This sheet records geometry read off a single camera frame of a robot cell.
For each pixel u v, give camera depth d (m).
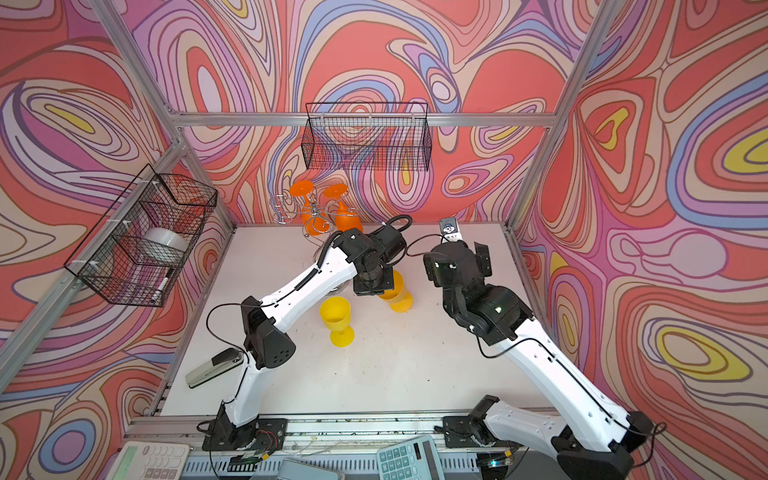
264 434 0.73
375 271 0.64
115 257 0.69
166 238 0.74
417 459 0.69
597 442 0.37
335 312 0.86
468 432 0.73
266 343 0.55
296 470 0.66
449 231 0.54
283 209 1.19
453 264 0.44
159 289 0.72
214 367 0.80
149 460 0.69
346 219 0.91
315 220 0.83
